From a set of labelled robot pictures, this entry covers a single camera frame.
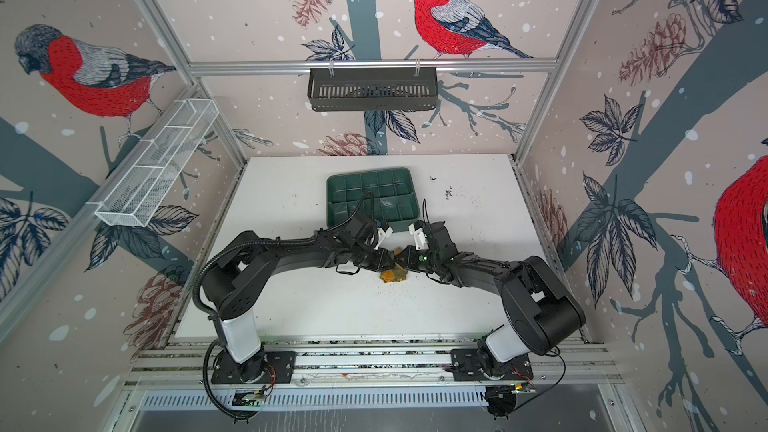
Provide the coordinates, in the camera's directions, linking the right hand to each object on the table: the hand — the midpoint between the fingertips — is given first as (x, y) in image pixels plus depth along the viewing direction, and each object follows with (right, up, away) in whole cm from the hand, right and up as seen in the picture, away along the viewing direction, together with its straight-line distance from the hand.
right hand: (394, 262), depth 88 cm
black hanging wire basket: (-8, +58, +18) cm, 61 cm away
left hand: (0, -1, -1) cm, 2 cm away
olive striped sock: (+1, -3, -2) cm, 3 cm away
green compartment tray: (-3, +20, +13) cm, 24 cm away
